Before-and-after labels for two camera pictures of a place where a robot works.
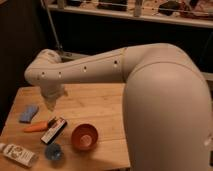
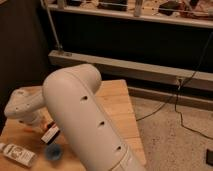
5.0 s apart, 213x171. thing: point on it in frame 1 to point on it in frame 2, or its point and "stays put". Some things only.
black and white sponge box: [55, 126] stays put
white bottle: [19, 154] stays put
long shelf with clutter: [186, 12] stays put
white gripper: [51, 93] to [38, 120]
